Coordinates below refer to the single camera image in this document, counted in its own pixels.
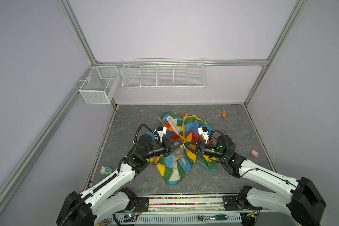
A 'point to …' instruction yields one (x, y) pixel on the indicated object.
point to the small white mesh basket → (99, 87)
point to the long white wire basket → (164, 73)
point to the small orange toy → (223, 114)
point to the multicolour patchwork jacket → (174, 165)
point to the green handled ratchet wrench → (218, 217)
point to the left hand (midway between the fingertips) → (183, 146)
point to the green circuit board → (129, 218)
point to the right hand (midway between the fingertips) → (184, 147)
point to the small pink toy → (254, 153)
